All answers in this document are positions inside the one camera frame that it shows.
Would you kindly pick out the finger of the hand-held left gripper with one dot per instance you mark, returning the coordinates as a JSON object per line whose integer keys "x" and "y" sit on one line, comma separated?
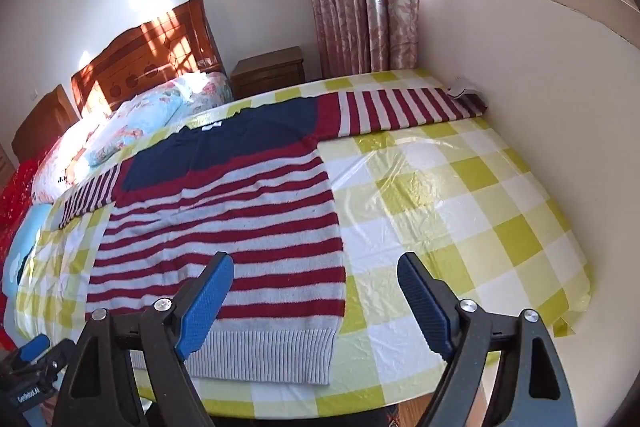
{"x": 55, "y": 357}
{"x": 32, "y": 348}

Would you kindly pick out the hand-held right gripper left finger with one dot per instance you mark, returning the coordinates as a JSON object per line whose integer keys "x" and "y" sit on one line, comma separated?
{"x": 207, "y": 302}

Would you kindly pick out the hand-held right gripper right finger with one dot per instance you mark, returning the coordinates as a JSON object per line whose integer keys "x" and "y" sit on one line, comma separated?
{"x": 425, "y": 302}

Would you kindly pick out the red grey striped knit sweater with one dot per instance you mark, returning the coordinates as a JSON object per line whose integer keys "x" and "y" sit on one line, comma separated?
{"x": 225, "y": 217}

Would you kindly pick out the light blue cloth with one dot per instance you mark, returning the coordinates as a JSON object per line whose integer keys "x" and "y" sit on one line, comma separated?
{"x": 27, "y": 247}

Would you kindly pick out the yellow white checked tablecloth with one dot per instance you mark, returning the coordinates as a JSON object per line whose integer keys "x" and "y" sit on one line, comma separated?
{"x": 450, "y": 187}

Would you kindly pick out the red patterned cloth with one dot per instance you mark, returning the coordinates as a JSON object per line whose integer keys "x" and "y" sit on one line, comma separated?
{"x": 15, "y": 197}

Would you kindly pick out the white pink floral pillow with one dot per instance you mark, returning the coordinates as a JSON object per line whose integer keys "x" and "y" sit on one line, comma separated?
{"x": 65, "y": 162}

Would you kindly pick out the light blue floral quilt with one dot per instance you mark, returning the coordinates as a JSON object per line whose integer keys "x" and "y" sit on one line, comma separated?
{"x": 150, "y": 112}

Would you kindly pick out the small white object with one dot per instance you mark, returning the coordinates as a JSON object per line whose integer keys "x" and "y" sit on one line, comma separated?
{"x": 462, "y": 88}

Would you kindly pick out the plain wooden headboard panel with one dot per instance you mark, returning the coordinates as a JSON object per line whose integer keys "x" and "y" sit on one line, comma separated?
{"x": 45, "y": 122}

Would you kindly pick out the wooden nightstand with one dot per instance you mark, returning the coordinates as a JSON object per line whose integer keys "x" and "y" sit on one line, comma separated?
{"x": 267, "y": 72}

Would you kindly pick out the carved wooden headboard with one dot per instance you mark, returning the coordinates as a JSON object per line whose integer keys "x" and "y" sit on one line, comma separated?
{"x": 145, "y": 52}

